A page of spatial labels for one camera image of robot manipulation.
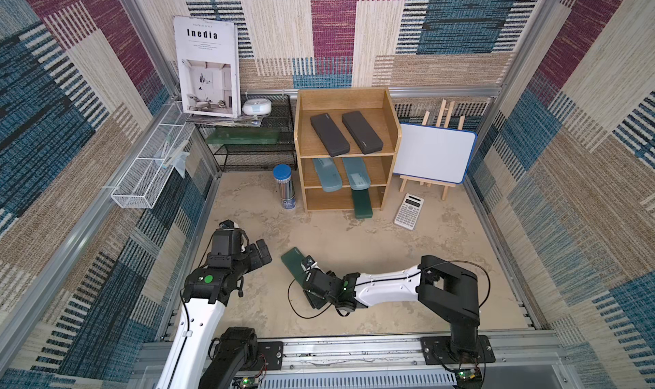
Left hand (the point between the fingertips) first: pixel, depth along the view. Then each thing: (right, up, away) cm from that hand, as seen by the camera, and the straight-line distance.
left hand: (253, 251), depth 76 cm
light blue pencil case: (+22, +24, +18) cm, 37 cm away
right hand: (+17, -14, +10) cm, 24 cm away
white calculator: (+55, +9, +28) cm, 62 cm away
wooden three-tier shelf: (+28, +34, +10) cm, 46 cm away
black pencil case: (+23, +36, +9) cm, 43 cm away
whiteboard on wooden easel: (+62, +31, +23) cm, 73 cm away
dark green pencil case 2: (+36, +12, +28) cm, 47 cm away
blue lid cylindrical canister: (+5, +24, +18) cm, 30 cm away
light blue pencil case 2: (+32, +24, +18) cm, 44 cm away
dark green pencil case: (+9, -7, +16) cm, 20 cm away
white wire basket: (-43, +21, +15) cm, 50 cm away
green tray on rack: (-9, +38, +18) cm, 43 cm away
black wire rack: (-8, +33, +43) cm, 55 cm away
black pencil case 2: (+34, +34, +5) cm, 48 cm away
